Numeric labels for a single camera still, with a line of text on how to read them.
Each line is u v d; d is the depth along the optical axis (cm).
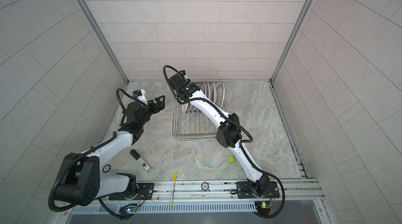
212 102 60
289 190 74
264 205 68
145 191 71
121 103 61
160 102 75
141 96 72
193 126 91
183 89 64
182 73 77
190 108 89
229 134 56
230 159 79
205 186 73
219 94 93
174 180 74
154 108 74
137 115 63
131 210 65
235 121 58
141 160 77
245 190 71
